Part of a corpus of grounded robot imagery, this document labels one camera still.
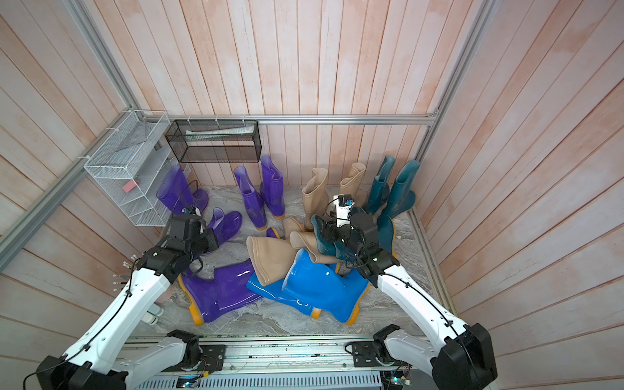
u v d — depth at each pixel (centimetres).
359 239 56
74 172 65
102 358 39
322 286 77
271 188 92
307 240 79
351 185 87
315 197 86
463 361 38
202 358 73
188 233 58
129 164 76
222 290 82
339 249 79
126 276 86
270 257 80
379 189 90
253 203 86
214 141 105
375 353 73
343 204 64
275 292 79
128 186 82
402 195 93
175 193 88
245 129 91
